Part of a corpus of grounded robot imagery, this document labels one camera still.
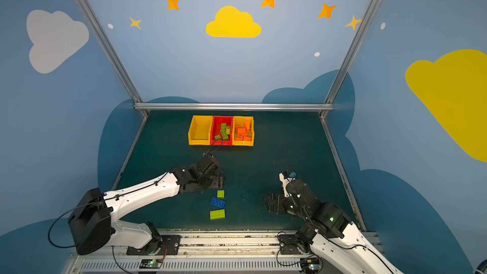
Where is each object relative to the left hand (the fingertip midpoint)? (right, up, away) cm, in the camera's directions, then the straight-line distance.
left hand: (221, 181), depth 83 cm
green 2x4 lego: (-2, +21, +26) cm, 33 cm away
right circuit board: (+36, -29, -11) cm, 48 cm away
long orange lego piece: (+11, +18, +22) cm, 31 cm away
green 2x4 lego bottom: (-2, -14, -2) cm, 14 cm away
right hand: (+21, -3, -11) cm, 24 cm away
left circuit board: (-25, -28, -12) cm, 39 cm away
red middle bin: (-7, +22, +28) cm, 36 cm away
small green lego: (-5, +19, +25) cm, 32 cm away
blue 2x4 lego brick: (-2, -11, +3) cm, 11 cm away
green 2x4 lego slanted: (-2, +25, +30) cm, 39 cm away
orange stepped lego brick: (+9, +22, +25) cm, 35 cm away
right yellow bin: (+8, +28, +29) cm, 41 cm away
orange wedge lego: (+12, +27, +28) cm, 41 cm away
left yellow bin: (-16, +22, +28) cm, 40 cm away
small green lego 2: (-1, -7, +4) cm, 8 cm away
